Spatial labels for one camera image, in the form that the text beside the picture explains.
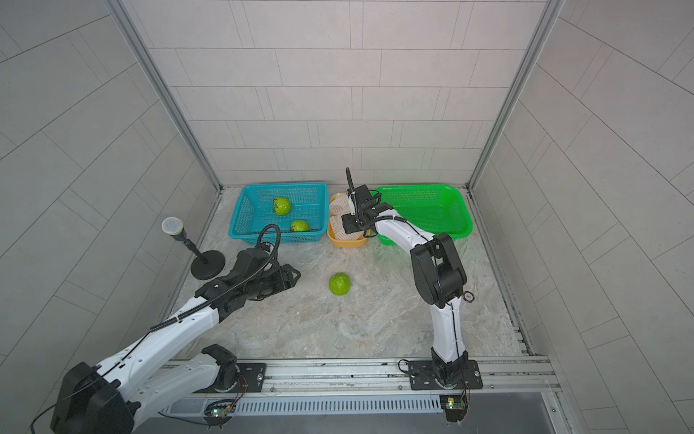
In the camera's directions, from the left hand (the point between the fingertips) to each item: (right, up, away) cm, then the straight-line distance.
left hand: (299, 275), depth 81 cm
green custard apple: (+12, -3, +2) cm, 13 cm away
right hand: (+15, +16, +16) cm, 27 cm away
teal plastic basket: (-6, +19, +28) cm, 34 cm away
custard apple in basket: (-3, +14, +15) cm, 20 cm away
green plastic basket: (+49, +20, +28) cm, 60 cm away
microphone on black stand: (-34, +1, +11) cm, 36 cm away
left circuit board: (-16, -30, -17) cm, 38 cm away
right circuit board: (+43, -30, -13) cm, 54 cm away
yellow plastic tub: (+11, +7, +16) cm, 21 cm away
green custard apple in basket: (-12, +21, +21) cm, 32 cm away
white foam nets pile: (+11, +21, +16) cm, 29 cm away
